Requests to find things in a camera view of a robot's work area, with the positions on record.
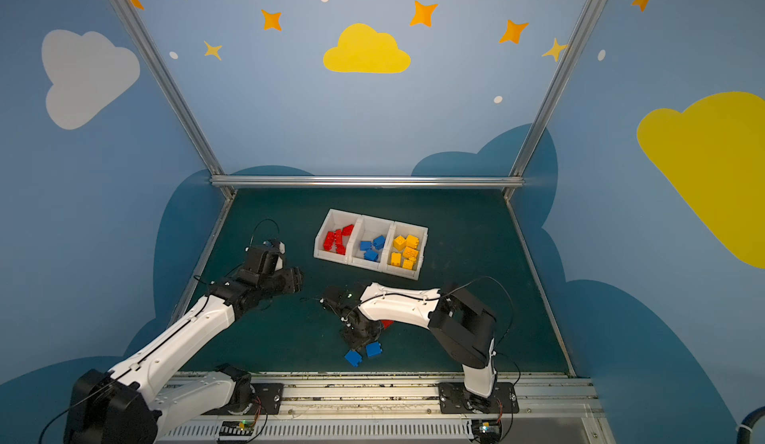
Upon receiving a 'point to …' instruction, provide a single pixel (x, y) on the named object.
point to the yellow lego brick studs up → (409, 253)
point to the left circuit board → (236, 428)
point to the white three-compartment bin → (390, 247)
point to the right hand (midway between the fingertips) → (365, 340)
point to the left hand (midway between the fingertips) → (296, 272)
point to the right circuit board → (487, 431)
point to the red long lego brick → (338, 242)
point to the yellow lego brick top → (407, 264)
